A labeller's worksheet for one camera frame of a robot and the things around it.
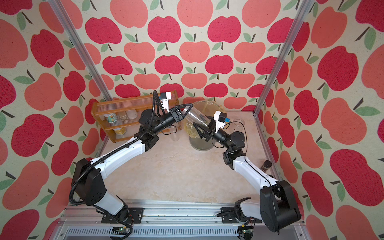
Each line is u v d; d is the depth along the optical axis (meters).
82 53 0.86
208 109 0.93
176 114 0.60
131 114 0.96
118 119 0.96
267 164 0.82
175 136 1.04
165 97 0.63
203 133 0.62
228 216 0.73
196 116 0.65
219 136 0.63
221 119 0.58
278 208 0.41
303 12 0.71
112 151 0.50
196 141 0.93
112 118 0.93
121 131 1.02
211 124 0.65
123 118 0.93
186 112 0.62
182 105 0.62
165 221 0.74
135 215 0.74
